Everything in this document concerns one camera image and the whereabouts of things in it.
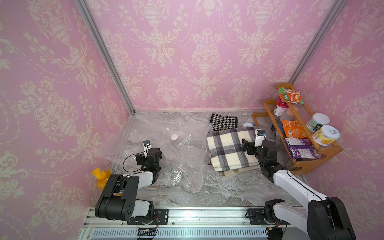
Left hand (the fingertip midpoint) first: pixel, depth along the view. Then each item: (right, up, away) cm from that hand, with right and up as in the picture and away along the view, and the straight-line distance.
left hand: (147, 151), depth 91 cm
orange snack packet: (+86, +13, -5) cm, 87 cm away
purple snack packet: (+86, +4, -12) cm, 87 cm away
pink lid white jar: (+81, +26, -1) cm, 86 cm away
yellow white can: (+86, +11, -27) cm, 91 cm away
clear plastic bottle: (+84, +21, -3) cm, 87 cm away
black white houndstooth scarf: (+48, +18, +18) cm, 54 cm away
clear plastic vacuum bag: (+22, +1, +8) cm, 23 cm away
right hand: (+62, +8, -5) cm, 63 cm away
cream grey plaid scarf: (+47, +2, -5) cm, 47 cm away
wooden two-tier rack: (+84, -6, -14) cm, 85 cm away
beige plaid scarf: (+47, -11, -9) cm, 49 cm away
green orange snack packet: (+83, +33, -6) cm, 90 cm away
